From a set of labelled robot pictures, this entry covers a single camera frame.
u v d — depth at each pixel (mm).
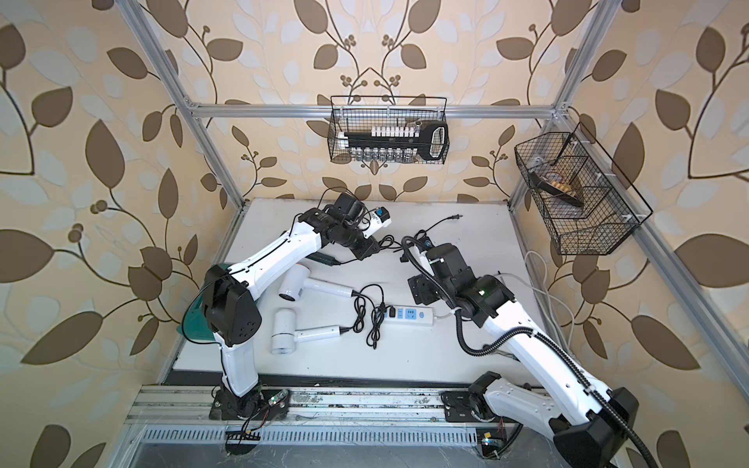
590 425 366
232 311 481
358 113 912
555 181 752
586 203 743
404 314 869
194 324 858
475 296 486
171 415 739
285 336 819
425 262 573
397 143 857
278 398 737
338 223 639
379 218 752
